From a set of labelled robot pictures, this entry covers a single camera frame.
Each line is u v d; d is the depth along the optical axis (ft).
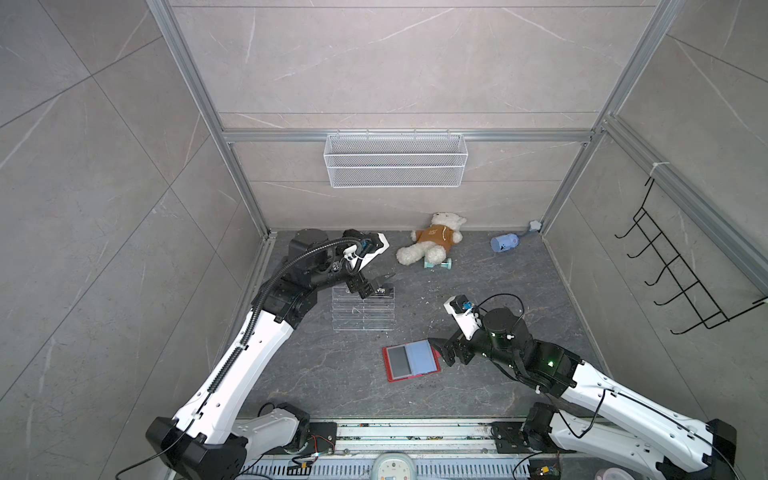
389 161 3.30
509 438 2.46
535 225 4.01
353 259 1.74
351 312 3.14
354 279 1.94
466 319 1.98
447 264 3.49
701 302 2.05
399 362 2.84
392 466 2.22
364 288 1.97
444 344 2.01
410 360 2.82
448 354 2.04
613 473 2.20
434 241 3.48
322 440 2.39
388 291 3.03
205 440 1.20
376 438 2.45
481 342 1.97
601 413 1.55
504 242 3.62
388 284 3.41
